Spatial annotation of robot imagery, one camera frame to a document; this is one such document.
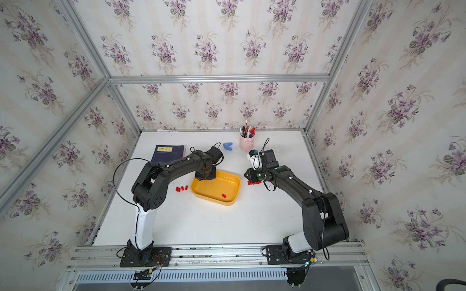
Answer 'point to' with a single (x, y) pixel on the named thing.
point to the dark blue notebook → (165, 153)
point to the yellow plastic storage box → (224, 190)
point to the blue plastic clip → (226, 145)
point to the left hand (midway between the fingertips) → (210, 178)
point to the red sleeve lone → (223, 195)
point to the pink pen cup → (247, 137)
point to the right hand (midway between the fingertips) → (249, 174)
